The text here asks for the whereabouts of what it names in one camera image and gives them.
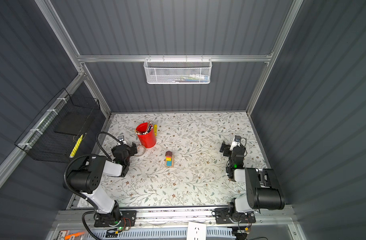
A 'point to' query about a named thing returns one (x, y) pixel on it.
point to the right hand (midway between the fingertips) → (234, 143)
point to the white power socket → (196, 231)
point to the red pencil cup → (146, 133)
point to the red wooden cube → (168, 156)
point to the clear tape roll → (141, 150)
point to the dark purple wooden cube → (168, 153)
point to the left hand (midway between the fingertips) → (124, 144)
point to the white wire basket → (177, 72)
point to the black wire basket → (55, 133)
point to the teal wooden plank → (169, 163)
